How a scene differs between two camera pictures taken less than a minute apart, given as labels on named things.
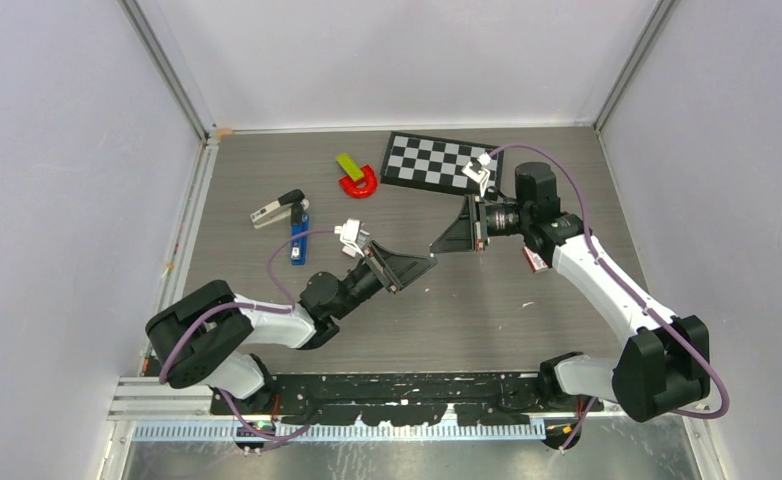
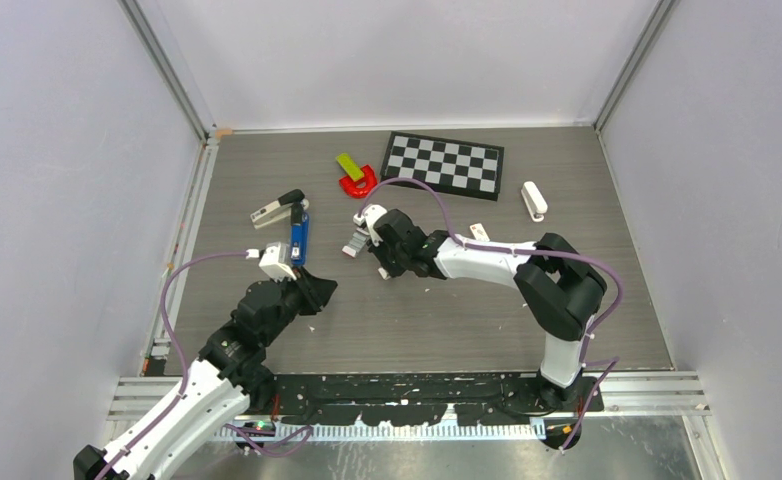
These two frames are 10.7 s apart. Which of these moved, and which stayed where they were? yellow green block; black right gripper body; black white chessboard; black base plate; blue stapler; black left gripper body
Moved: black left gripper body; black right gripper body
Stayed: yellow green block; black white chessboard; blue stapler; black base plate
